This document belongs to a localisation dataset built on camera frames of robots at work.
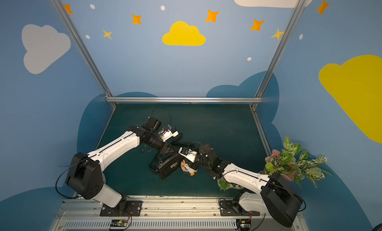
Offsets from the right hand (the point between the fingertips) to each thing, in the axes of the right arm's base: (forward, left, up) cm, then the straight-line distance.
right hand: (186, 152), depth 81 cm
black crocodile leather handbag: (-6, +9, 0) cm, 10 cm away
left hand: (0, +6, +1) cm, 6 cm away
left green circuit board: (-34, +31, -13) cm, 47 cm away
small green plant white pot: (-14, -21, -8) cm, 27 cm away
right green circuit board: (-30, -31, -14) cm, 45 cm away
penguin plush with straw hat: (-7, 0, -4) cm, 8 cm away
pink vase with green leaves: (-10, -49, +12) cm, 51 cm away
